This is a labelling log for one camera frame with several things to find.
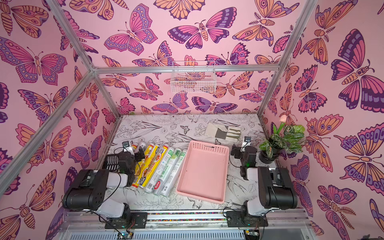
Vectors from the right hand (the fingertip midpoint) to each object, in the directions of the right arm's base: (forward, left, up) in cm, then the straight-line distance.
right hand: (239, 144), depth 94 cm
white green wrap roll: (-19, +40, -4) cm, 45 cm away
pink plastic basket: (-18, +22, -3) cm, 28 cm away
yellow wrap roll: (-14, +53, -4) cm, 55 cm away
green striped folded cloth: (+15, +4, -7) cm, 17 cm away
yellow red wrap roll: (-13, +59, -4) cm, 61 cm away
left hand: (-3, +66, +1) cm, 66 cm away
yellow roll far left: (0, +67, -3) cm, 67 cm away
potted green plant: (-7, -18, +18) cm, 26 cm away
